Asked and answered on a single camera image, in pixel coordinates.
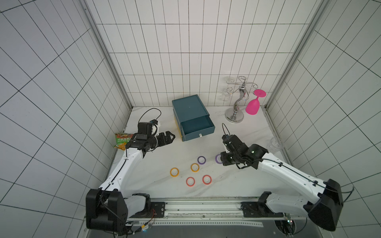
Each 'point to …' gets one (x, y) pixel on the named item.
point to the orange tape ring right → (197, 169)
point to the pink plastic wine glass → (253, 106)
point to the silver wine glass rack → (235, 115)
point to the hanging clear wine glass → (224, 93)
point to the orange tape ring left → (178, 173)
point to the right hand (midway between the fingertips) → (217, 159)
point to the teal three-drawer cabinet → (192, 118)
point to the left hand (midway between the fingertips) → (167, 140)
